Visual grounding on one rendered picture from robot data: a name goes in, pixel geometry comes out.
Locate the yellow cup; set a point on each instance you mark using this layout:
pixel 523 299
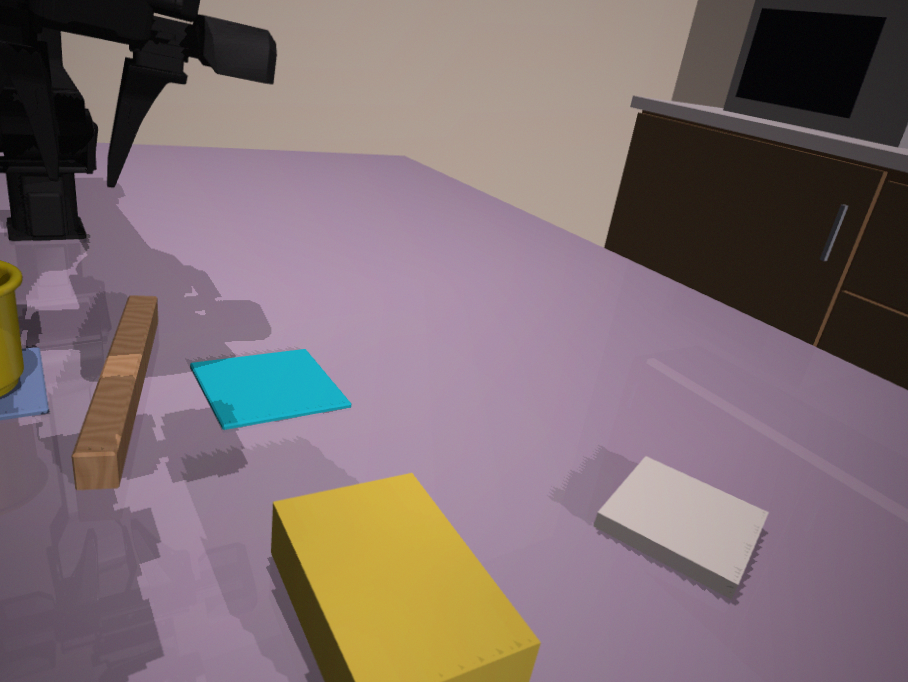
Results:
pixel 11 358

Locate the white flat rectangular block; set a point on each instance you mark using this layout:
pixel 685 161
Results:
pixel 684 523

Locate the brown wooden beam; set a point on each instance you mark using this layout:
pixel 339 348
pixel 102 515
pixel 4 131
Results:
pixel 100 453

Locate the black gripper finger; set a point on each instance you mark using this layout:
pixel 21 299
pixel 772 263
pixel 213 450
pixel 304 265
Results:
pixel 29 70
pixel 140 86

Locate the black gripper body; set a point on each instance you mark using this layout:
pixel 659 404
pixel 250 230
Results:
pixel 230 48

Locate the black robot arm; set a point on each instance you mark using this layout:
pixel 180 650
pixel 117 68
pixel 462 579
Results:
pixel 47 210

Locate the yellow rectangular block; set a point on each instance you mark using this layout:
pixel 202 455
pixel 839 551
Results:
pixel 387 591

